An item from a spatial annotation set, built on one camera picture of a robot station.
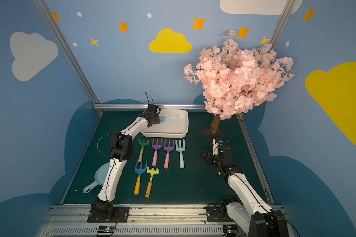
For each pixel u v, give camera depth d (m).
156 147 1.01
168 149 0.99
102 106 1.19
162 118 1.15
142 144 1.01
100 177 0.87
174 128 1.14
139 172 0.89
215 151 0.74
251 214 0.42
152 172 0.89
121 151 0.68
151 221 0.73
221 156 0.66
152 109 0.91
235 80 0.58
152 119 0.88
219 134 1.08
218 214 0.75
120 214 0.74
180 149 0.99
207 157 0.76
